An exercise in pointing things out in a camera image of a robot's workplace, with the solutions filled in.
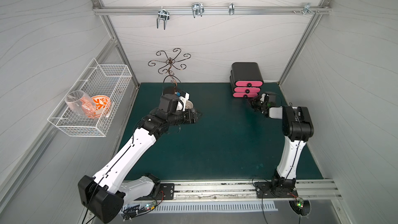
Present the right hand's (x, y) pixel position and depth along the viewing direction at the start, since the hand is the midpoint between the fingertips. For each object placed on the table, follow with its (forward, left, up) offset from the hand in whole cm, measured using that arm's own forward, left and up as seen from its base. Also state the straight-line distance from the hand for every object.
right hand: (247, 96), depth 105 cm
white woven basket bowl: (-7, +40, -2) cm, 41 cm away
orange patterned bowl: (-31, +73, +28) cm, 84 cm away
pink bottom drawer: (+4, +1, -3) cm, 5 cm away
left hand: (-30, +31, +21) cm, 48 cm away
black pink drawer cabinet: (+8, +2, +8) cm, 11 cm away
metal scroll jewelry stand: (+3, +54, +7) cm, 54 cm away
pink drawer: (+3, +1, +4) cm, 5 cm away
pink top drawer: (+4, 0, +8) cm, 9 cm away
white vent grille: (-64, +43, -5) cm, 78 cm away
